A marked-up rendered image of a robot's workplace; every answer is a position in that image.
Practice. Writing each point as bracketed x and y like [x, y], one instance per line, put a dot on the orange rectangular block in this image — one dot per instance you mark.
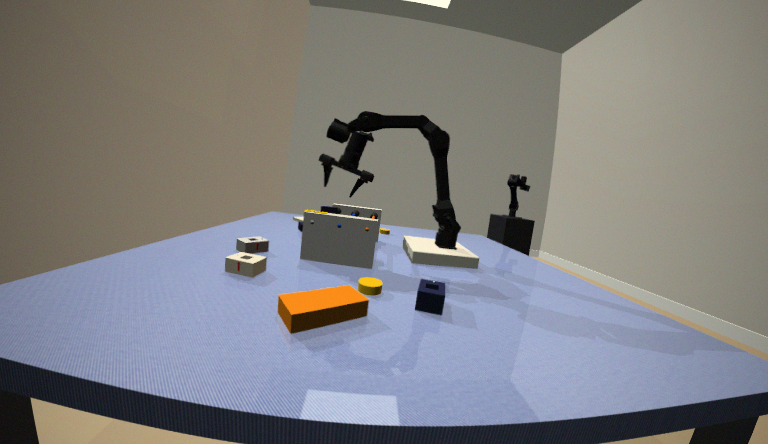
[318, 308]

